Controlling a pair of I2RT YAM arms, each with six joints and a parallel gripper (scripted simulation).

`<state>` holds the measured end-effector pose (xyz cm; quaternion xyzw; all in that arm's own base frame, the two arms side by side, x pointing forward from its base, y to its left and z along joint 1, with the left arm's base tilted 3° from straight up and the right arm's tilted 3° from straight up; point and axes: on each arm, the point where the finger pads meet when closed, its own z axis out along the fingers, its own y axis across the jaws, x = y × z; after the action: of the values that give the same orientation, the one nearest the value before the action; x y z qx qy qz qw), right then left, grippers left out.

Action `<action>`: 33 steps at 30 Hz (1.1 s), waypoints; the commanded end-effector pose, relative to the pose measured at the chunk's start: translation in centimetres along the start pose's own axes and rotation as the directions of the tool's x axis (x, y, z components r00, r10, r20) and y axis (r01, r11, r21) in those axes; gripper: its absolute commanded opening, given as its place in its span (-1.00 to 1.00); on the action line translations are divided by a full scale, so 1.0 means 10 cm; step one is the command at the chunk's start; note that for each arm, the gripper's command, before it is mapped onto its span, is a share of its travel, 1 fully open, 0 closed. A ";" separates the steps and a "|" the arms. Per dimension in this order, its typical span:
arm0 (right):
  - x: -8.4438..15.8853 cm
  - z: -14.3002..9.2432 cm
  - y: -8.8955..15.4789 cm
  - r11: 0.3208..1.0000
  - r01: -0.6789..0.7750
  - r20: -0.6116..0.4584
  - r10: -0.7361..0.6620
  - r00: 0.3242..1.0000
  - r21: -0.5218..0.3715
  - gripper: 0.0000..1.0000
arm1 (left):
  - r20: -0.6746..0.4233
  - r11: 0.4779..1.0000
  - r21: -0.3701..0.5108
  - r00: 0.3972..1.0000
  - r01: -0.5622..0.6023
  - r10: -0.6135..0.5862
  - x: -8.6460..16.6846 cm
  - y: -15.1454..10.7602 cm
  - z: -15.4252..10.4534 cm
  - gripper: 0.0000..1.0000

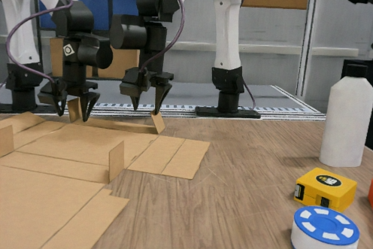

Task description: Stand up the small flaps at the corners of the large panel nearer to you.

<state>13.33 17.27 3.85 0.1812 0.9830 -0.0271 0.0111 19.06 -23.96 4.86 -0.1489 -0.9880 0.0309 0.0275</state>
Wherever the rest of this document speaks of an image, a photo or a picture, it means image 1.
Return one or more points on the white plastic bottle with black cap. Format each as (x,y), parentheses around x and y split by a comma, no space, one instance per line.
(347,119)

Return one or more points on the blue and white tape spool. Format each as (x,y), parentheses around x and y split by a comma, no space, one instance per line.
(317,227)

